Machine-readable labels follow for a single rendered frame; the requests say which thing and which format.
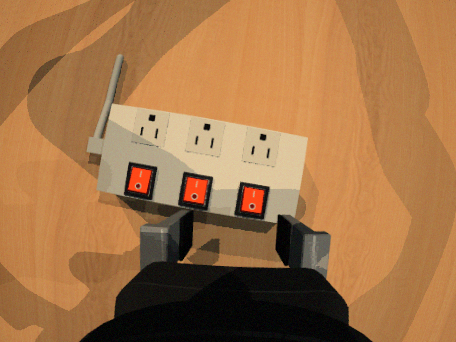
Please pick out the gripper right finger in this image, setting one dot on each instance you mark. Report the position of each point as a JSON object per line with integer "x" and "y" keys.
{"x": 298, "y": 246}

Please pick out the beige power strip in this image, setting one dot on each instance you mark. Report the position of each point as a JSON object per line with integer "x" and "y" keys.
{"x": 197, "y": 163}

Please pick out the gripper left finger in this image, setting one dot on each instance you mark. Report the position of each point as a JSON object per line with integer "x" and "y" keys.
{"x": 169, "y": 241}

